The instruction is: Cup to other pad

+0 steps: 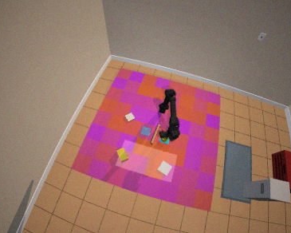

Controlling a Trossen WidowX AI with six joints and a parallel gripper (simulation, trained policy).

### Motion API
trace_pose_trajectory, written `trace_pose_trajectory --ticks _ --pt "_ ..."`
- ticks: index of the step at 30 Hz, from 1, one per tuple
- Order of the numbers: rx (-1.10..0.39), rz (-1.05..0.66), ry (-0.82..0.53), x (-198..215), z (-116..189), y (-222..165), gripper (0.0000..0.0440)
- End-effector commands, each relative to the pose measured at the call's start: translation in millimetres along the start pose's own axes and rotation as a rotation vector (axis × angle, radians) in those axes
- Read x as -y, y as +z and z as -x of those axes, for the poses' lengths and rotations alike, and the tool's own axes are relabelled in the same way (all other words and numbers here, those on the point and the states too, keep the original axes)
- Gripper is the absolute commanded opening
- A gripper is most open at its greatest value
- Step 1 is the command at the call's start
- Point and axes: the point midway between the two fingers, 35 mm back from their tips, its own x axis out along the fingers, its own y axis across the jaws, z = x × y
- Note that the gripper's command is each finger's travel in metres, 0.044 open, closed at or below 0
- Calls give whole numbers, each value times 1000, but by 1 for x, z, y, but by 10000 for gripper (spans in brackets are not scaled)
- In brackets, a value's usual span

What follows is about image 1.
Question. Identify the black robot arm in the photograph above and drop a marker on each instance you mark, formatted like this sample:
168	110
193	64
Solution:
173	122

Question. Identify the yellow block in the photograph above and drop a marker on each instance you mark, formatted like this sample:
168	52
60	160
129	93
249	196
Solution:
122	154

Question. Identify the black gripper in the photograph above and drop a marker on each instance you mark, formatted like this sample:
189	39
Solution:
164	134

